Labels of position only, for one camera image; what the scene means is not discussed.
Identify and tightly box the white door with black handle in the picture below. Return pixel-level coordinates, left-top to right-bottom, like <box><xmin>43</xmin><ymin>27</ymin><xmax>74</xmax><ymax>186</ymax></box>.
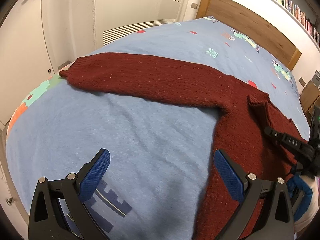
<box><xmin>1</xmin><ymin>0</ymin><xmax>54</xmax><ymax>127</ymax></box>

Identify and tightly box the grey wall switch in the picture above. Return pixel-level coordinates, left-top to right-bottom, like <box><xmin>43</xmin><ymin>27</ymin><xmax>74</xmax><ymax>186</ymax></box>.
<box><xmin>191</xmin><ymin>3</ymin><xmax>198</xmax><ymax>9</ymax></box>

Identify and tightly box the wooden headboard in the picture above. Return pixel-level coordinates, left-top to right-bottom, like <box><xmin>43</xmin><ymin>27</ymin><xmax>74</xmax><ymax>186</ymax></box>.
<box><xmin>196</xmin><ymin>0</ymin><xmax>301</xmax><ymax>71</ymax></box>

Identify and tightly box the wooden nightstand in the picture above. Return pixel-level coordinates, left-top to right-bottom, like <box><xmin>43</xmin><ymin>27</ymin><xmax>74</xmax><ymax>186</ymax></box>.
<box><xmin>300</xmin><ymin>80</ymin><xmax>320</xmax><ymax>116</ymax></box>

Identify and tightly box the row of books on shelf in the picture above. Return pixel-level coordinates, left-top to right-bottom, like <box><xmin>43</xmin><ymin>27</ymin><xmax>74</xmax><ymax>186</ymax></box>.
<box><xmin>275</xmin><ymin>0</ymin><xmax>319</xmax><ymax>46</ymax></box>

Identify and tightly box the white wardrobe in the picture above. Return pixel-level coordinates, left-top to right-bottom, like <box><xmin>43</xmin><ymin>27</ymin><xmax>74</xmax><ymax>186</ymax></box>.
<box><xmin>41</xmin><ymin>0</ymin><xmax>183</xmax><ymax>68</ymax></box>

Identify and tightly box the light blue patterned bedspread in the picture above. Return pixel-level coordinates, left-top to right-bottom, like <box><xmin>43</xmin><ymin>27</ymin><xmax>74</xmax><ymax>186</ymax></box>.
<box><xmin>6</xmin><ymin>16</ymin><xmax>309</xmax><ymax>239</ymax></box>

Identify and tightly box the blue gloved right hand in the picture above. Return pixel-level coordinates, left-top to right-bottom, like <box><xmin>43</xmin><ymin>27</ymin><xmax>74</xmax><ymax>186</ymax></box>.
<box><xmin>286</xmin><ymin>175</ymin><xmax>317</xmax><ymax>222</ymax></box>

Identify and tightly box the dark red knit sweater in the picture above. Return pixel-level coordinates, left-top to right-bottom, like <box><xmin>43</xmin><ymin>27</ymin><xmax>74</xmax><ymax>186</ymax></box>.
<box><xmin>60</xmin><ymin>53</ymin><xmax>299</xmax><ymax>239</ymax></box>

